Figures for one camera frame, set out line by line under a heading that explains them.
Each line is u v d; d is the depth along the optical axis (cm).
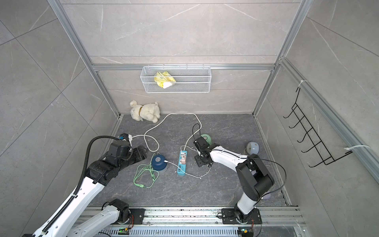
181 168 87
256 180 45
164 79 85
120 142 54
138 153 64
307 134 68
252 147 91
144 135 106
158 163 82
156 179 85
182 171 84
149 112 109
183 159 86
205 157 65
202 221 73
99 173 47
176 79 87
